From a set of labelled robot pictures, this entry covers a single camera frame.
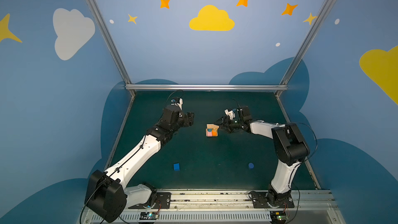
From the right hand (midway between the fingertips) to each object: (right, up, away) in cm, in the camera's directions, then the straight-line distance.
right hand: (217, 124), depth 93 cm
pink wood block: (-4, -6, +3) cm, 8 cm away
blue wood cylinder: (+19, -22, -8) cm, 30 cm away
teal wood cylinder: (-4, -4, +3) cm, 7 cm away
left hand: (-15, +7, -13) cm, 21 cm away
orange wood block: (-2, -6, +3) cm, 7 cm away
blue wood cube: (-23, -22, -11) cm, 34 cm away
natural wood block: (-1, -2, +1) cm, 2 cm away
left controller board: (-34, -40, -23) cm, 57 cm away
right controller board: (+27, -41, -22) cm, 53 cm away
